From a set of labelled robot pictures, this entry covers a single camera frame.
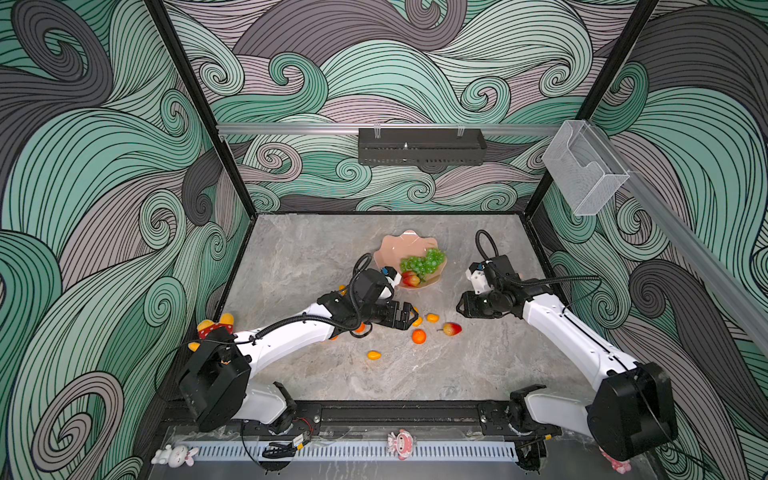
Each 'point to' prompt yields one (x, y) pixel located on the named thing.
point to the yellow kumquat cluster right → (432, 318)
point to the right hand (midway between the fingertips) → (461, 308)
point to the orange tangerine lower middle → (361, 328)
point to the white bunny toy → (175, 456)
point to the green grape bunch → (423, 265)
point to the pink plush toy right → (622, 467)
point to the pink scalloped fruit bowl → (395, 248)
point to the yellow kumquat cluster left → (417, 322)
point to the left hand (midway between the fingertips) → (407, 311)
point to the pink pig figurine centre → (401, 444)
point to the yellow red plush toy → (203, 327)
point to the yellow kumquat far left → (342, 287)
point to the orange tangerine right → (419, 336)
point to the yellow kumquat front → (373, 355)
